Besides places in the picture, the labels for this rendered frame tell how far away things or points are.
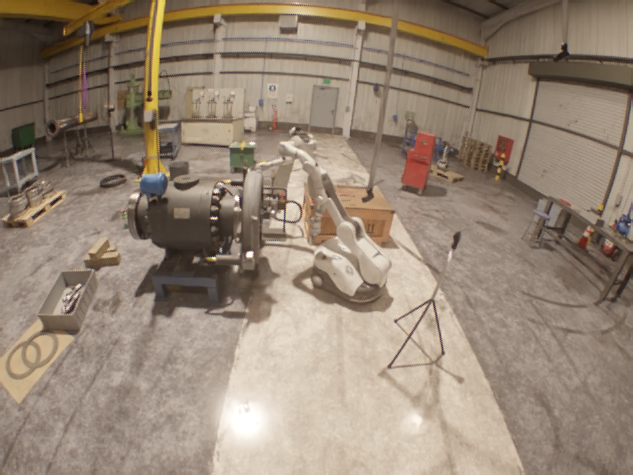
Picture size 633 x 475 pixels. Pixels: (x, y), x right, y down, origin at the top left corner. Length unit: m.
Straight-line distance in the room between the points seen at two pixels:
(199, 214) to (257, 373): 1.19
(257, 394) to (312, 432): 0.41
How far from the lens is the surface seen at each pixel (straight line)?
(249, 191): 1.98
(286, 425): 1.71
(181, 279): 2.28
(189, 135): 8.84
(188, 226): 2.12
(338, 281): 2.28
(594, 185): 9.17
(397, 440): 1.79
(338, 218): 2.30
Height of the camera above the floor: 1.58
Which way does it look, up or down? 29 degrees down
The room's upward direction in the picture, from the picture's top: 7 degrees clockwise
